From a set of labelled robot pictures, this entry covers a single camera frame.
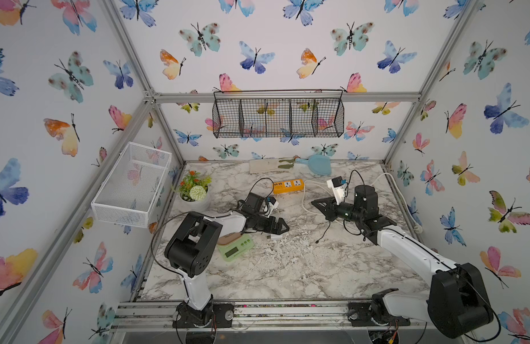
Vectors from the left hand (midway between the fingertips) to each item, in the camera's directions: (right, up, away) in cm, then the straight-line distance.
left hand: (283, 226), depth 92 cm
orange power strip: (+3, +16, +15) cm, 23 cm away
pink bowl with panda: (-23, -4, -3) cm, 23 cm away
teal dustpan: (+21, +29, +30) cm, 47 cm away
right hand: (+12, +12, -12) cm, 21 cm away
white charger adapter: (-3, -4, -1) cm, 5 cm away
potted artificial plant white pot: (-37, +15, -3) cm, 40 cm away
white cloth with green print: (-9, +28, +27) cm, 40 cm away
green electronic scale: (-20, -9, -4) cm, 22 cm away
